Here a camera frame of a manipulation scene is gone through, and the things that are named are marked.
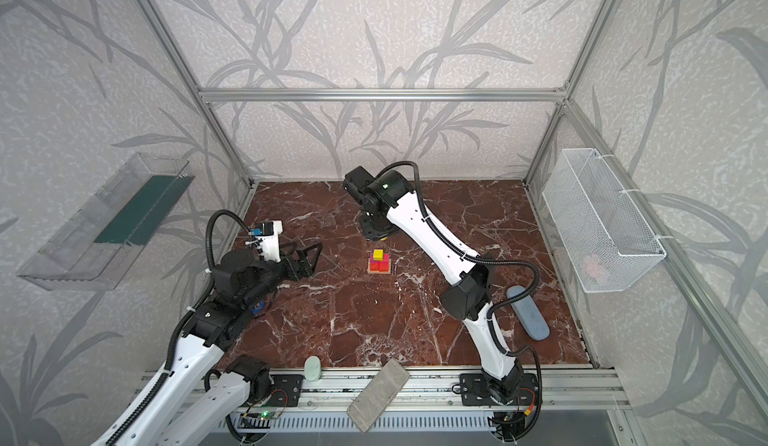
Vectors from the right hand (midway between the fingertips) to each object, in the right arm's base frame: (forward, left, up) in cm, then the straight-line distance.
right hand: (380, 223), depth 80 cm
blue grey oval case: (-18, -42, -20) cm, 49 cm away
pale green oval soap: (-32, +17, -20) cm, 41 cm away
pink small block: (0, -1, -18) cm, 18 cm away
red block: (-3, +3, -20) cm, 20 cm away
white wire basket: (-14, -49, +13) cm, 52 cm away
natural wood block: (-4, +2, -21) cm, 22 cm away
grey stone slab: (-39, +1, -18) cm, 43 cm away
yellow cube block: (0, +2, -17) cm, 17 cm away
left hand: (-7, +16, +4) cm, 18 cm away
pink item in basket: (-13, -53, -2) cm, 55 cm away
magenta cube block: (-1, +4, -18) cm, 19 cm away
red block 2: (-3, 0, -20) cm, 20 cm away
